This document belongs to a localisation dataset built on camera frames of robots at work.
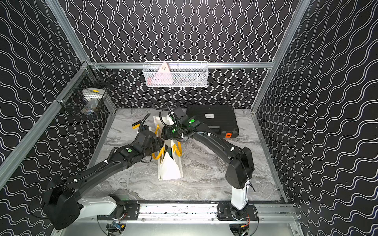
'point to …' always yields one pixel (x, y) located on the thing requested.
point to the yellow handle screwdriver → (136, 125)
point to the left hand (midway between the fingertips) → (160, 140)
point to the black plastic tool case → (221, 119)
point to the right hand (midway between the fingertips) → (165, 134)
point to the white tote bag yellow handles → (169, 158)
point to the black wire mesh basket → (86, 93)
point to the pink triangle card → (163, 76)
